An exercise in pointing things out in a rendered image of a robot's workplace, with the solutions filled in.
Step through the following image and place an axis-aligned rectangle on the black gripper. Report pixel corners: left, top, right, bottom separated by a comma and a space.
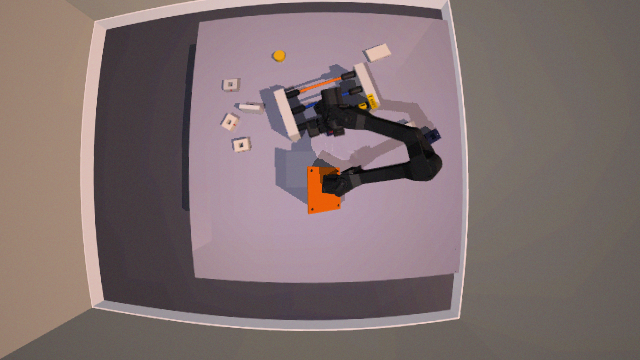
305, 114, 333, 137

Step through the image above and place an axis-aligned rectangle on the orange round disc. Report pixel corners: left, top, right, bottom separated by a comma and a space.
274, 50, 285, 62

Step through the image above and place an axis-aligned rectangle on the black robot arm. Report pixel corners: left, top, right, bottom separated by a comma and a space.
313, 87, 442, 197

